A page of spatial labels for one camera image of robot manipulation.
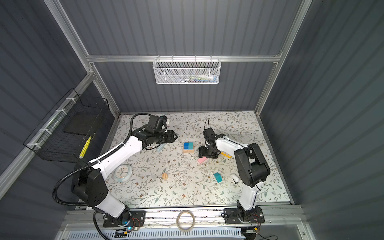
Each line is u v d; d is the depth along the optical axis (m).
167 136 0.75
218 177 0.85
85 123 0.77
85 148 0.68
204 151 0.85
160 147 0.73
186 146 0.97
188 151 0.98
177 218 0.73
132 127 0.62
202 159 0.93
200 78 0.91
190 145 0.97
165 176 0.85
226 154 0.64
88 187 0.43
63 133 0.72
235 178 0.84
